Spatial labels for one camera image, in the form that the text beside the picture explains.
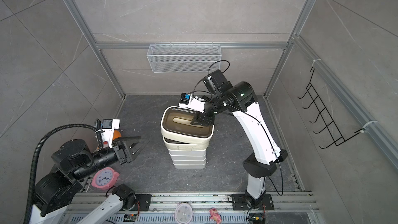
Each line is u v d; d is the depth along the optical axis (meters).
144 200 0.73
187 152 0.70
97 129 0.45
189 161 0.76
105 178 0.78
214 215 0.68
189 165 0.80
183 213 0.69
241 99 0.39
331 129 0.64
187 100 0.49
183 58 1.00
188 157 0.71
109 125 0.47
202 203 0.75
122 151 0.44
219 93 0.44
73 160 0.37
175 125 0.56
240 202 0.73
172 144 0.62
